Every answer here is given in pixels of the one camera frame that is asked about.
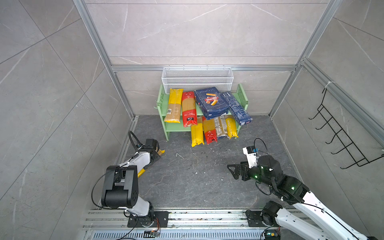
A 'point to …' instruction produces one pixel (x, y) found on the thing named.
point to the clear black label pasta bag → (221, 125)
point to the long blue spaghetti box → (241, 117)
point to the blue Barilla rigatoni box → (212, 103)
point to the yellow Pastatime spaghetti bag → (231, 126)
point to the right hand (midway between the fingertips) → (233, 163)
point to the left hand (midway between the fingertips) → (151, 156)
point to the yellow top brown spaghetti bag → (173, 111)
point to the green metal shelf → (162, 104)
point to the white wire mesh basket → (190, 79)
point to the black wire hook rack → (348, 144)
